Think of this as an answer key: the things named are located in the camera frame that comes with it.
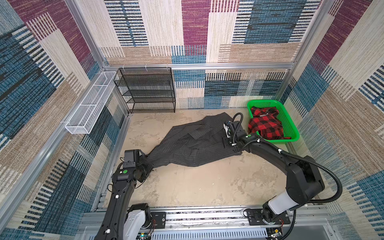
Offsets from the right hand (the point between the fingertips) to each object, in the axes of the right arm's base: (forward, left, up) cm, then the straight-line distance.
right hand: (227, 141), depth 90 cm
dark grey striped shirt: (+8, +14, -7) cm, 17 cm away
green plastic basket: (+10, -43, -5) cm, 45 cm away
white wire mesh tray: (0, +71, +24) cm, 75 cm away
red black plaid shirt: (+15, -27, 0) cm, 31 cm away
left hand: (-13, +42, +2) cm, 44 cm away
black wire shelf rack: (+41, +52, +9) cm, 66 cm away
